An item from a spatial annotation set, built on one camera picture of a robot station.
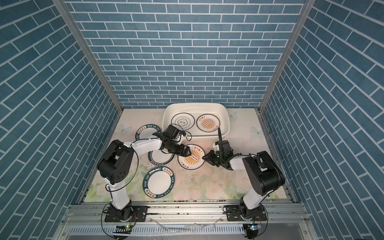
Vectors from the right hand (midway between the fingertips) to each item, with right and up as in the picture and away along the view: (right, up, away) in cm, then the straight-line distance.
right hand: (201, 156), depth 92 cm
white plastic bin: (-4, +31, +24) cm, 40 cm away
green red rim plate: (-27, -1, 0) cm, 27 cm away
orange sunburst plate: (+5, +21, +20) cm, 29 cm away
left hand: (-10, +2, +1) cm, 10 cm away
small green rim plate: (-45, +13, +13) cm, 49 cm away
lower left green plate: (-24, -12, -9) cm, 29 cm away
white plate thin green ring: (-13, +22, +20) cm, 33 cm away
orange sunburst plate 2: (-4, -3, 0) cm, 5 cm away
